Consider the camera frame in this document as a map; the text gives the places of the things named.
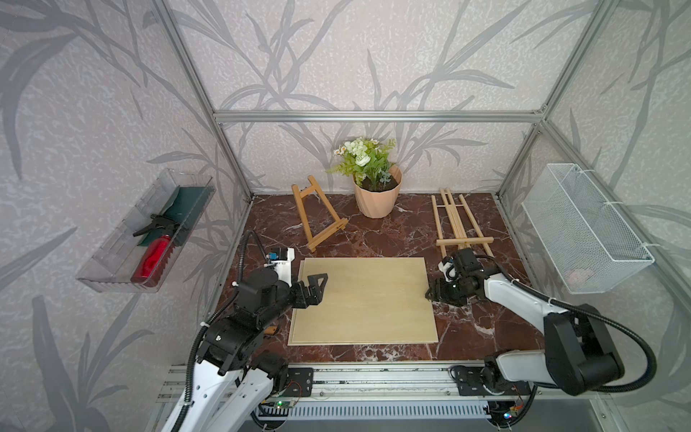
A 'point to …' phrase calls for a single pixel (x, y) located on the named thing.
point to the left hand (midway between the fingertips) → (315, 278)
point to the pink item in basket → (577, 278)
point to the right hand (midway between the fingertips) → (432, 294)
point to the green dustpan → (185, 208)
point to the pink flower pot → (379, 203)
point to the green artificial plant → (369, 161)
